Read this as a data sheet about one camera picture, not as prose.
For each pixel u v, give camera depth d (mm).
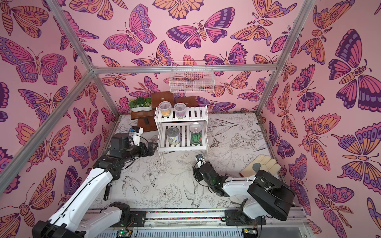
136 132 675
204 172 656
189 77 966
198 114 834
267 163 910
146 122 1117
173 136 821
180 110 768
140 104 971
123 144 586
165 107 780
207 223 730
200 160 764
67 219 393
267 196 433
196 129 796
